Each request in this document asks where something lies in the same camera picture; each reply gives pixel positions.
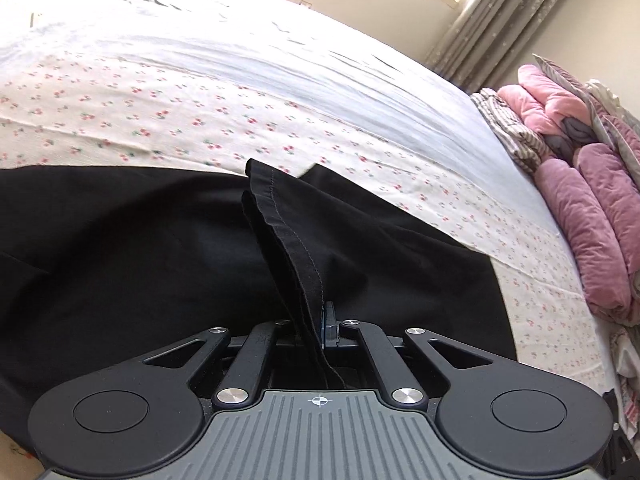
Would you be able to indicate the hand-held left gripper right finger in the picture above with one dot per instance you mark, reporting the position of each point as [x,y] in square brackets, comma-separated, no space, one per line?
[328,322]

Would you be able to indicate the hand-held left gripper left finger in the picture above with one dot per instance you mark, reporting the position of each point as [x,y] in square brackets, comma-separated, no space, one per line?
[272,336]

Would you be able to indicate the black pants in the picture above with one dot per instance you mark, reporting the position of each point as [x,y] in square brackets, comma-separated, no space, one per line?
[150,240]

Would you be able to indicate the bed with floral sheet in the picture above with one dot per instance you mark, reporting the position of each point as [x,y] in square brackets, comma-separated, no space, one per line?
[250,85]

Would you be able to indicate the striped folded blanket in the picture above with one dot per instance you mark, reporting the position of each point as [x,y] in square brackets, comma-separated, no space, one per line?
[515,132]

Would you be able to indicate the mauve folded quilt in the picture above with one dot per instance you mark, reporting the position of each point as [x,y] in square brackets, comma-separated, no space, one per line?
[585,210]

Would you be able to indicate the white crumpled cloth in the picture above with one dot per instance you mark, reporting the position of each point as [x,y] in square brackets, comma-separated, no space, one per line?
[627,360]

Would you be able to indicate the light pink folded quilt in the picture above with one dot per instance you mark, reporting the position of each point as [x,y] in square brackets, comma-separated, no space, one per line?
[545,102]

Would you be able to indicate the grey patterned curtain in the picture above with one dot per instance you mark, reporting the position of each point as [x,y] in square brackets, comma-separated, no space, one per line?
[500,20]

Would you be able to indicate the cream cloth on quilts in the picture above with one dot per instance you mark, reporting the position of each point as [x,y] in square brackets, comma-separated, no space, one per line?
[602,92]

